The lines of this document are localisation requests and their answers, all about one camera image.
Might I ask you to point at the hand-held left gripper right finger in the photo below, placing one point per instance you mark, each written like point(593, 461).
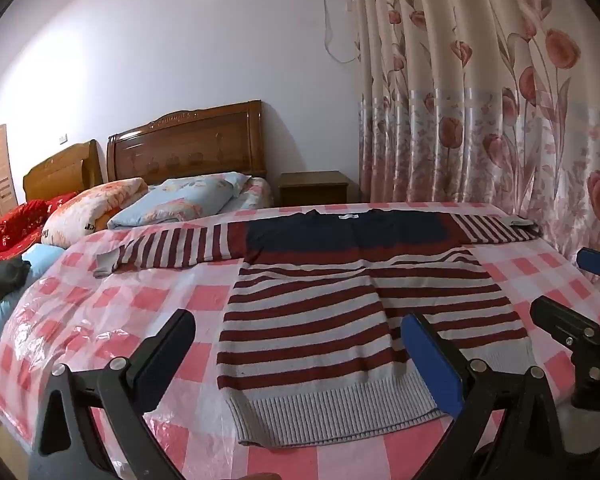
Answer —
point(432, 365)

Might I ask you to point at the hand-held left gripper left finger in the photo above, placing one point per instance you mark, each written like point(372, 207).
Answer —
point(165, 355)

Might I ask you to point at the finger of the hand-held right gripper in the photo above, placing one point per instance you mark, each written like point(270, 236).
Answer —
point(560, 317)
point(597, 261)

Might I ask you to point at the red white striped sweater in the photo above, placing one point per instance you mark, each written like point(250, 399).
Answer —
point(305, 320)

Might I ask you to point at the pink checked bed cover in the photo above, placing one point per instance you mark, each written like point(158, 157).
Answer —
point(130, 310)

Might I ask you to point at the light blue floral pillow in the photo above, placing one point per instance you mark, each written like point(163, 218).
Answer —
point(180, 200)

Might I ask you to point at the orange floral pillow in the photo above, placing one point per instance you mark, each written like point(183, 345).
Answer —
point(87, 207)

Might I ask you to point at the black cloth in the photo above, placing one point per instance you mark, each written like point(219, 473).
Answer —
point(7, 277)

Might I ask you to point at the red blanket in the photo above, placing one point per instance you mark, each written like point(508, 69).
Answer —
point(20, 225)

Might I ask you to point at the small wooden headboard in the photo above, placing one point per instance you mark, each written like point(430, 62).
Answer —
point(60, 175)

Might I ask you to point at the floral tulip curtain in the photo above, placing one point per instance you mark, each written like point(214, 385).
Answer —
point(480, 85)

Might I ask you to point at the wooden nightstand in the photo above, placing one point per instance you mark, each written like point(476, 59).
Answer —
point(312, 189)

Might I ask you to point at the large wooden headboard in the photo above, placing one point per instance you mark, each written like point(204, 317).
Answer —
point(190, 140)

